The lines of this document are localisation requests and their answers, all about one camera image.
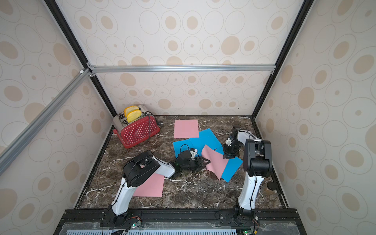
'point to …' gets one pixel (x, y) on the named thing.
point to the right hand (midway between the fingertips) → (224, 157)
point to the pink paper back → (186, 128)
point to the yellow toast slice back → (129, 108)
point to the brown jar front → (271, 185)
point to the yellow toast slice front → (133, 114)
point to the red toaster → (133, 132)
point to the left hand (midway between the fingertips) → (212, 165)
